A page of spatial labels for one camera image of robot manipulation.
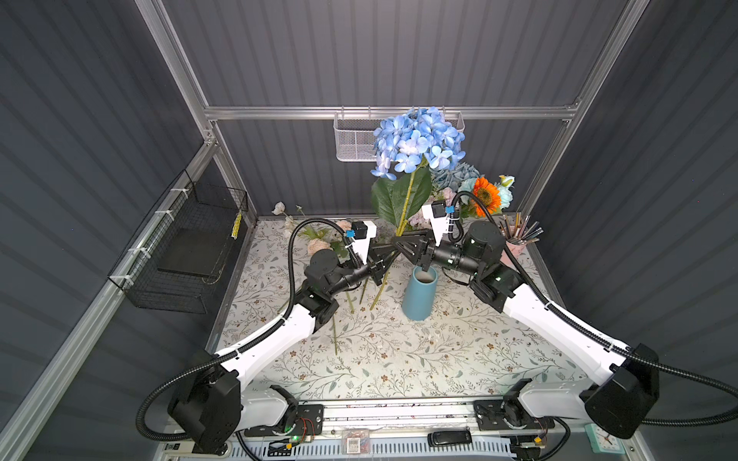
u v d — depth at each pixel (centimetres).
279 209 113
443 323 91
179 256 72
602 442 69
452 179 81
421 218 58
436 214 57
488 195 71
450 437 74
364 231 59
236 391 40
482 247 52
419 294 79
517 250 98
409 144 49
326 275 55
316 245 103
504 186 72
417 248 59
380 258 63
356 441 69
